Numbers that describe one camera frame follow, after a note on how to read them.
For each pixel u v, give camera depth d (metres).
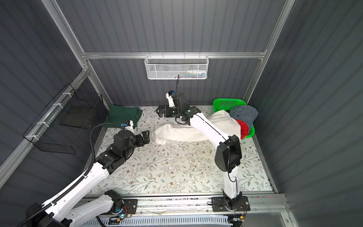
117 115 1.08
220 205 0.73
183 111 0.64
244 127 0.94
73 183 0.44
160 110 0.73
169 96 0.75
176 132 0.99
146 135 0.69
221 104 1.15
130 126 0.67
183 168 0.87
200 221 0.77
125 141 0.57
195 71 0.91
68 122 0.75
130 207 0.72
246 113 1.02
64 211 0.39
